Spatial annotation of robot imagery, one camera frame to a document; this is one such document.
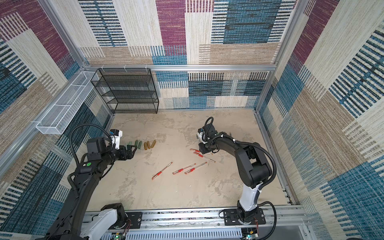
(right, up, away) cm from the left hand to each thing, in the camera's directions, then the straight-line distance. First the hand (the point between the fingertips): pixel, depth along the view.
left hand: (129, 144), depth 78 cm
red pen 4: (+34, -6, +20) cm, 40 cm away
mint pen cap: (-9, -2, +24) cm, 26 cm away
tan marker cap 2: (+3, -3, +22) cm, 23 cm away
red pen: (+14, -18, +11) cm, 25 cm away
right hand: (+40, -5, +16) cm, 43 cm away
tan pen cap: (+6, -2, +23) cm, 24 cm away
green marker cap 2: (-2, -3, +23) cm, 23 cm away
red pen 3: (+34, -16, +13) cm, 39 cm away
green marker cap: (-5, -2, +24) cm, 24 cm away
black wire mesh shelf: (-14, +35, +31) cm, 49 cm away
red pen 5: (+38, -9, +16) cm, 43 cm away
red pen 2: (+27, -16, +12) cm, 33 cm away
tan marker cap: (+2, -4, +21) cm, 21 cm away
